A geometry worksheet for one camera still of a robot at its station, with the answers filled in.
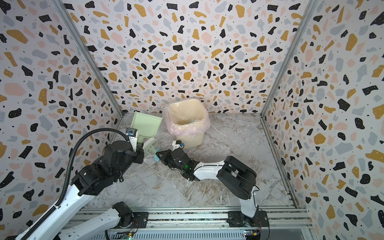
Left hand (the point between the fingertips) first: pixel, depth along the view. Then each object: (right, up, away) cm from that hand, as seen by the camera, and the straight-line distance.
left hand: (140, 141), depth 66 cm
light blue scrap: (-1, -14, +29) cm, 32 cm away
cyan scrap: (+21, +11, +36) cm, 43 cm away
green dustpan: (+1, +7, +4) cm, 9 cm away
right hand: (+1, -6, +11) cm, 13 cm away
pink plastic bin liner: (+18, +13, +36) cm, 42 cm away
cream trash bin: (+22, -2, +17) cm, 28 cm away
